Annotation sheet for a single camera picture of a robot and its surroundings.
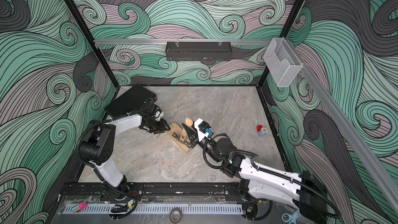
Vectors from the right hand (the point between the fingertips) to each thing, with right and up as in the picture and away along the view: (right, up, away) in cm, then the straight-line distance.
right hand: (184, 123), depth 62 cm
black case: (-39, +9, +45) cm, 60 cm away
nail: (-18, -12, +30) cm, 37 cm away
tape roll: (-4, -43, +6) cm, 43 cm away
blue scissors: (+46, -42, +4) cm, 63 cm away
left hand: (-13, -8, +30) cm, 34 cm away
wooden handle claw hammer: (-1, -8, +10) cm, 13 cm away
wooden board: (-7, -8, +30) cm, 32 cm away
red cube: (+45, -8, +33) cm, 56 cm away
